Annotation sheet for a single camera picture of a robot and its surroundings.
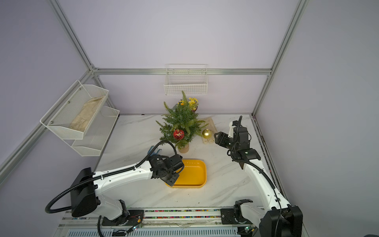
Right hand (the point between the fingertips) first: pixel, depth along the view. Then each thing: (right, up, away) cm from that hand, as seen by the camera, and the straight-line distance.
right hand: (219, 138), depth 81 cm
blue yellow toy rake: (-41, -11, +15) cm, 44 cm away
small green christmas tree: (-19, +11, -7) cm, 23 cm away
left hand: (-28, -22, -3) cm, 35 cm away
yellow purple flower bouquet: (-15, +22, +12) cm, 29 cm away
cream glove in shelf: (-74, +9, -6) cm, 75 cm away
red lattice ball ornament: (-22, +3, -12) cm, 25 cm away
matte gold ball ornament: (-7, +2, +3) cm, 8 cm away
